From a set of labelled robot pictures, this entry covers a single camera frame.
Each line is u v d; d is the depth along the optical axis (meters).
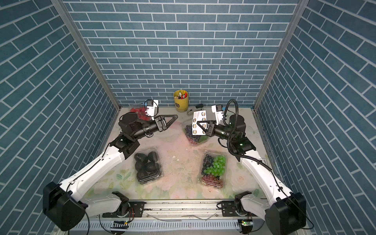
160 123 0.60
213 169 0.81
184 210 0.75
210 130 0.61
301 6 0.71
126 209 0.67
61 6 0.70
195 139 0.94
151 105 0.62
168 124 0.62
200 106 1.18
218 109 0.63
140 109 1.14
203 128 0.68
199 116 0.68
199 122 0.68
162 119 0.60
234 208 0.74
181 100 1.08
